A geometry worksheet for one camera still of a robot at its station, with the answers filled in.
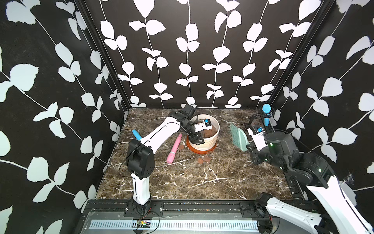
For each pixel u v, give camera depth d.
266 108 0.88
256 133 0.51
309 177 0.37
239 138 0.67
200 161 0.92
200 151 0.94
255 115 0.91
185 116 0.64
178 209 0.75
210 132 0.92
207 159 0.92
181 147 0.98
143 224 0.71
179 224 0.70
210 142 0.85
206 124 0.73
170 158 0.90
